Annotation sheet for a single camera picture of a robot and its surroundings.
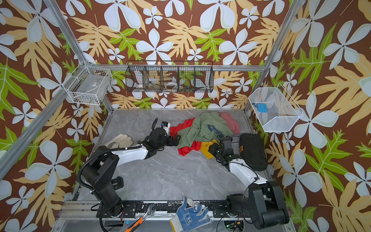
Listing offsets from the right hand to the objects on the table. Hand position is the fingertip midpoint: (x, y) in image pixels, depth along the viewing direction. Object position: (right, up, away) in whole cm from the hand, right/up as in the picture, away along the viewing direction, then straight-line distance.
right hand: (210, 147), depth 90 cm
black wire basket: (-26, +47, +8) cm, 55 cm away
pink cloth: (+20, +14, +15) cm, 28 cm away
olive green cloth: (-1, +13, +3) cm, 14 cm away
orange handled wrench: (-33, -31, -17) cm, 49 cm away
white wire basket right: (+38, +22, -7) cm, 44 cm away
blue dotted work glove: (-13, -32, -18) cm, 39 cm away
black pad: (+27, -2, -1) cm, 27 cm away
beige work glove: (-62, +2, +11) cm, 63 cm away
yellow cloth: (-3, 0, +4) cm, 5 cm away
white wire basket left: (-74, +38, -5) cm, 83 cm away
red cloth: (-9, 0, +3) cm, 10 cm away
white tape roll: (-25, +42, +9) cm, 49 cm away
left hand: (-23, +8, +2) cm, 24 cm away
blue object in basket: (+30, +25, -4) cm, 39 cm away
